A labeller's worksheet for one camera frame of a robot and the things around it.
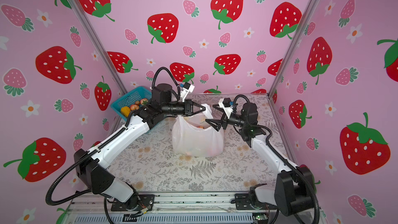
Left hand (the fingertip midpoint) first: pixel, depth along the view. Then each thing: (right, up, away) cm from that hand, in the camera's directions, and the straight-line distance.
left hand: (205, 109), depth 65 cm
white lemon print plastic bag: (-6, -14, +12) cm, 19 cm away
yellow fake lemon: (-55, -1, +39) cm, 67 cm away
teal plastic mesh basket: (-55, +7, +45) cm, 71 cm away
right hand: (+2, -2, +8) cm, 9 cm away
